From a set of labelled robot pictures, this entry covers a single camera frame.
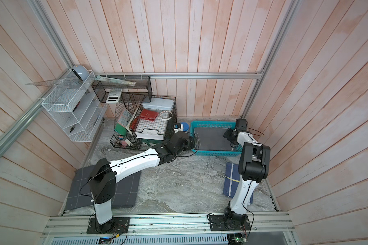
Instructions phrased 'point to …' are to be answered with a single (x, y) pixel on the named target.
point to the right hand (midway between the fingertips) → (227, 133)
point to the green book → (120, 129)
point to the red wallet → (148, 115)
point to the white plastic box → (159, 103)
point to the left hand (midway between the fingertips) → (188, 141)
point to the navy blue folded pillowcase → (232, 178)
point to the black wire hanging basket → (141, 92)
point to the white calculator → (114, 95)
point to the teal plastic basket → (237, 152)
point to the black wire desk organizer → (142, 125)
